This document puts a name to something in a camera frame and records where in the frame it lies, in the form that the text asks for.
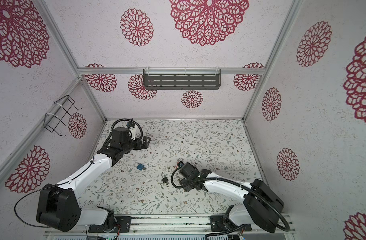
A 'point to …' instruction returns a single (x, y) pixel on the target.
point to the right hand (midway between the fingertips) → (186, 178)
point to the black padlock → (165, 179)
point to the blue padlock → (139, 166)
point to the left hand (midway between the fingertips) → (143, 141)
